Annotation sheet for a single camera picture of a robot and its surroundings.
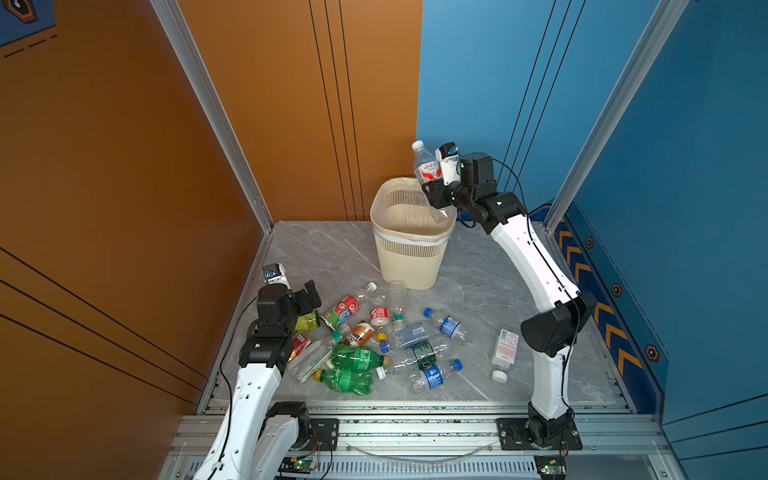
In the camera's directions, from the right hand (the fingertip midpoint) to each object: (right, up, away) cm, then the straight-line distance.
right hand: (430, 182), depth 79 cm
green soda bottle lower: (-23, -54, +2) cm, 59 cm away
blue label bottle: (+7, -41, +8) cm, 42 cm away
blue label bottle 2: (0, -51, -2) cm, 51 cm away
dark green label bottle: (-1, -47, +1) cm, 47 cm away
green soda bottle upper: (-21, -47, 0) cm, 52 cm away
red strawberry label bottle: (-25, -36, +12) cm, 45 cm away
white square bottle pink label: (+21, -48, +3) cm, 52 cm away
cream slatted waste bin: (-5, -16, 0) cm, 17 cm away
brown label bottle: (-19, -43, +6) cm, 47 cm away
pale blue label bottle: (-5, -43, +6) cm, 43 cm away
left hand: (-35, -27, 0) cm, 45 cm away
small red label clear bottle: (-15, -37, +17) cm, 43 cm away
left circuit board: (-32, -69, -9) cm, 77 cm away
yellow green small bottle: (-35, -40, +8) cm, 54 cm away
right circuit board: (+28, -70, -8) cm, 76 cm away
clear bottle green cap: (-9, -33, +17) cm, 38 cm away
